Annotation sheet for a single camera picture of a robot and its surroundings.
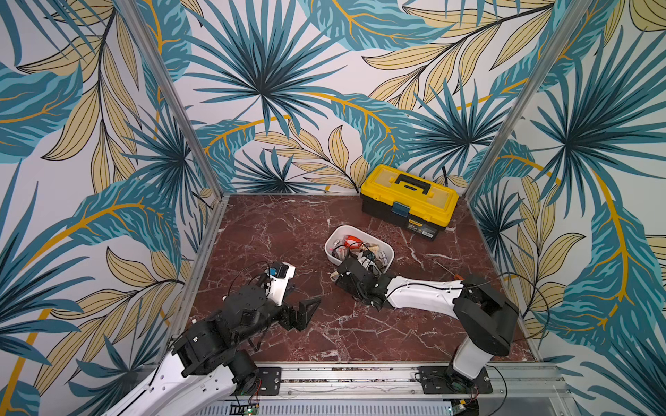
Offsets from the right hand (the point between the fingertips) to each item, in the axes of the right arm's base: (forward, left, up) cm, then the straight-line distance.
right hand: (337, 277), depth 88 cm
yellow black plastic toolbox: (+23, -30, +11) cm, 40 cm away
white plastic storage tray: (+16, -3, -3) cm, 17 cm away
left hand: (-15, +9, +17) cm, 24 cm away
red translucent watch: (+13, -6, -1) cm, 14 cm away
